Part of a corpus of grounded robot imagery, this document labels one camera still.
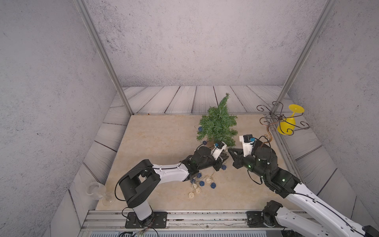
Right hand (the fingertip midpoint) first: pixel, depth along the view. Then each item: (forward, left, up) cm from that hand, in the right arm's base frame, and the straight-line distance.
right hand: (229, 150), depth 70 cm
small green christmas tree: (+14, +4, +2) cm, 14 cm away
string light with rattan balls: (-6, +14, -24) cm, 29 cm away
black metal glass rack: (+15, -25, +5) cm, 29 cm away
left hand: (+1, -2, -10) cm, 10 cm away
